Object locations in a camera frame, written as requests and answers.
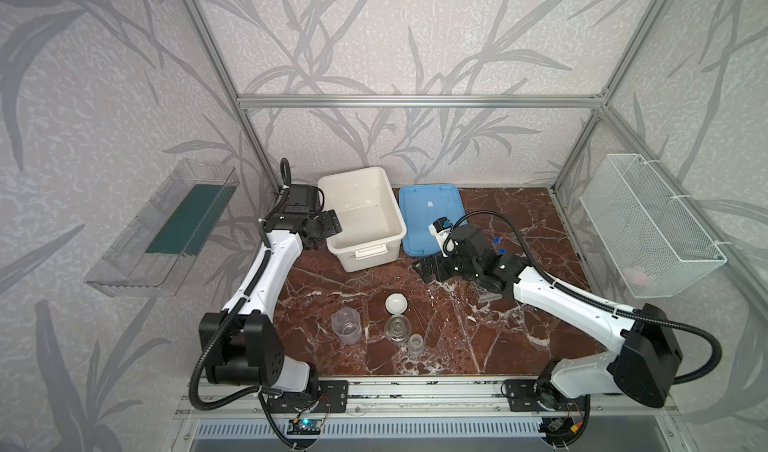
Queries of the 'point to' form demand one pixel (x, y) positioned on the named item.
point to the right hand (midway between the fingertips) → (425, 251)
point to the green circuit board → (304, 426)
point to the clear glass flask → (398, 329)
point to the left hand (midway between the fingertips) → (329, 217)
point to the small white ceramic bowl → (396, 303)
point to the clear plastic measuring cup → (347, 325)
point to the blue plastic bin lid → (420, 205)
